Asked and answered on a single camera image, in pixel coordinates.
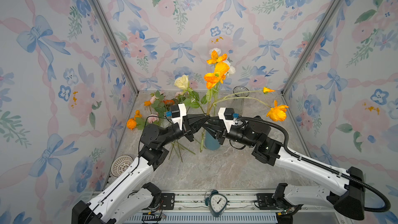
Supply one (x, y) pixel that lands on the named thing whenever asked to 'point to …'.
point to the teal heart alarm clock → (217, 202)
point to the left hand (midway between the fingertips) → (208, 116)
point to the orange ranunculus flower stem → (137, 121)
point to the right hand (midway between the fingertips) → (204, 119)
